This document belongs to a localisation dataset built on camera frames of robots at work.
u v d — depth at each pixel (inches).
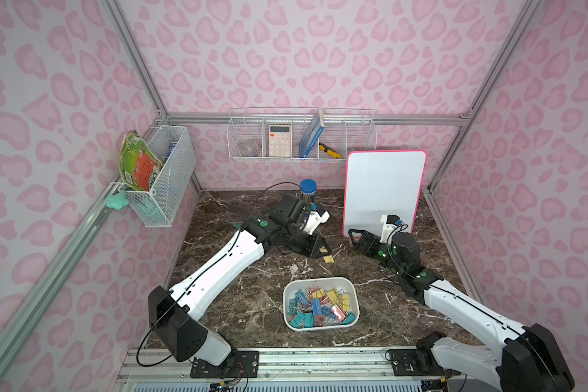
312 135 34.7
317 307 30.9
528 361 15.4
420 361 26.1
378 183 34.7
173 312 15.7
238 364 28.4
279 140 37.4
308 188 36.9
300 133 38.9
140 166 29.0
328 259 27.7
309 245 24.5
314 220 26.0
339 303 32.0
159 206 28.7
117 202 24.6
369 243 27.8
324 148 38.5
